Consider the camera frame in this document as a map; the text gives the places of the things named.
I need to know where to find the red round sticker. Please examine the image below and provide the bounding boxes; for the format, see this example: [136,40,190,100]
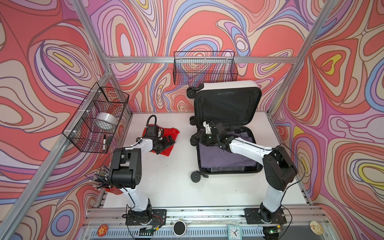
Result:
[97,224,109,237]

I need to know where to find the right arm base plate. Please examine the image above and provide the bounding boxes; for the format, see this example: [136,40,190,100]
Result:
[244,208,287,225]

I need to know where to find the black wire basket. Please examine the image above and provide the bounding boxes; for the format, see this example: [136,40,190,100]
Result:
[62,83,129,154]
[173,50,238,87]

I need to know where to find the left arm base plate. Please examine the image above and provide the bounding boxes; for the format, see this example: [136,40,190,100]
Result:
[122,209,167,226]

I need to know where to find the black marker pen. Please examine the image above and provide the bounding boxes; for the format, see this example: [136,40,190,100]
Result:
[102,135,107,152]

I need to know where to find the black wire basket back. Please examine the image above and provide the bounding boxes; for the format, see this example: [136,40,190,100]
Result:
[173,50,238,87]

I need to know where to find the red pencil cup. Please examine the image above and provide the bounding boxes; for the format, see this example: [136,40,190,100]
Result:
[89,166,124,196]

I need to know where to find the small teal clock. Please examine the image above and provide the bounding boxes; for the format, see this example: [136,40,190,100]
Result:
[228,225,243,240]

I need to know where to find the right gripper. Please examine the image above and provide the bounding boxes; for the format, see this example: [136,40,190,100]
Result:
[188,129,219,147]

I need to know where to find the silver tape roll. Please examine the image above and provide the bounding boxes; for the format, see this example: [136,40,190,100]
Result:
[95,112,118,131]

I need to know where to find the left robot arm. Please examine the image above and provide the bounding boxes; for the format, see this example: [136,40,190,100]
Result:
[106,136,175,226]

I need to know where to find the black white suitcase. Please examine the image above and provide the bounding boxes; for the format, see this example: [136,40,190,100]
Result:
[187,81,263,175]

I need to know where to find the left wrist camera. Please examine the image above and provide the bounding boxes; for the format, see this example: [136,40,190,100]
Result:
[145,125,162,139]

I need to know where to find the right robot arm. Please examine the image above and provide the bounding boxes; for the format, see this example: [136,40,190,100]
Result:
[190,121,298,224]

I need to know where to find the purple trousers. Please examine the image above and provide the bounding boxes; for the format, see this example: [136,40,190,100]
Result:
[198,143,258,169]

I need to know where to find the beige round sticker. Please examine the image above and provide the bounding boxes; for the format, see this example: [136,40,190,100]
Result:
[310,221,324,236]

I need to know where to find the black wire basket left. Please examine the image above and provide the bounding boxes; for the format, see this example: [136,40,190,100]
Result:
[62,83,129,154]

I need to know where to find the red t-shirt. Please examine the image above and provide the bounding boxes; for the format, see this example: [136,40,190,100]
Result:
[142,127,180,157]

